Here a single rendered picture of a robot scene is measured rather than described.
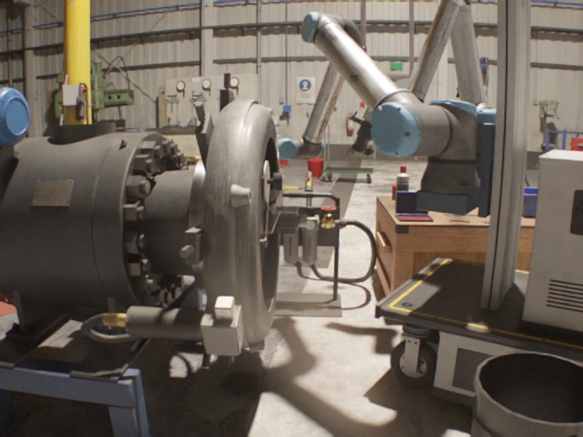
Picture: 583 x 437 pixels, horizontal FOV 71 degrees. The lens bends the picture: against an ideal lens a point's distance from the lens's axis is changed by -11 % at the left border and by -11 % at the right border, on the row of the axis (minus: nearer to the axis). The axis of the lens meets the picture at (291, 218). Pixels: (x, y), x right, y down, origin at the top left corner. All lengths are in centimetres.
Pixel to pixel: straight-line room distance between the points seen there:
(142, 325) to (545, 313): 112
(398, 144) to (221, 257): 55
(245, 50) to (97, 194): 1151
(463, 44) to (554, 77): 1100
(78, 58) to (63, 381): 398
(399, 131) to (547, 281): 61
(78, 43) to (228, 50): 815
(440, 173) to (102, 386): 113
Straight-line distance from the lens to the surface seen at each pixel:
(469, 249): 220
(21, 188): 144
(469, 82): 204
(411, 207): 228
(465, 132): 139
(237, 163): 110
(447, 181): 138
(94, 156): 138
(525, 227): 228
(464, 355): 149
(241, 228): 108
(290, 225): 154
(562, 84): 1310
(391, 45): 1223
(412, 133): 124
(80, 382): 137
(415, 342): 161
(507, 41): 152
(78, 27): 504
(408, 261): 214
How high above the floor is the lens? 91
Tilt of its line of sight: 12 degrees down
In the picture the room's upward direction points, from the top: straight up
